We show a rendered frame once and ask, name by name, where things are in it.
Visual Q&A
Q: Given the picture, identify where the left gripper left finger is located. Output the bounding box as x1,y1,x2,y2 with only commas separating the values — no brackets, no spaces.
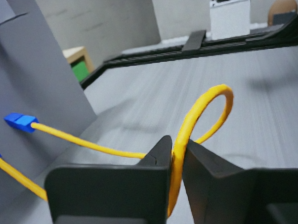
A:
44,135,172,224

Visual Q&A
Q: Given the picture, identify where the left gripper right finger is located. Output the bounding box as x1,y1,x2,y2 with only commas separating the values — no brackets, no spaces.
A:
182,139,298,224

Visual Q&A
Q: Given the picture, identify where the orange cable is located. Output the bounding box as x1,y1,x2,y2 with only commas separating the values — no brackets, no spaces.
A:
0,84,234,218

